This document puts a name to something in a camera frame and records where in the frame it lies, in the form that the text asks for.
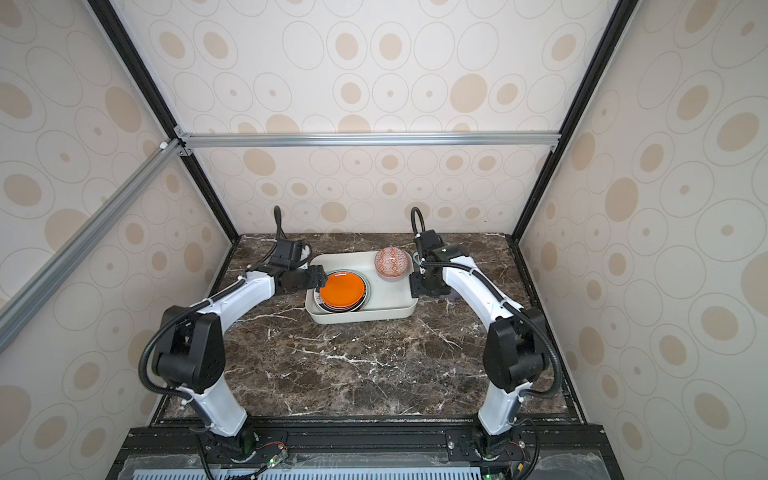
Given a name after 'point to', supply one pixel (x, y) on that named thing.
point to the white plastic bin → (390, 297)
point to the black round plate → (344, 309)
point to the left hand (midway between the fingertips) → (326, 271)
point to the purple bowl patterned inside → (391, 263)
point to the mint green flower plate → (368, 297)
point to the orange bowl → (342, 289)
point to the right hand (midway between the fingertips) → (425, 288)
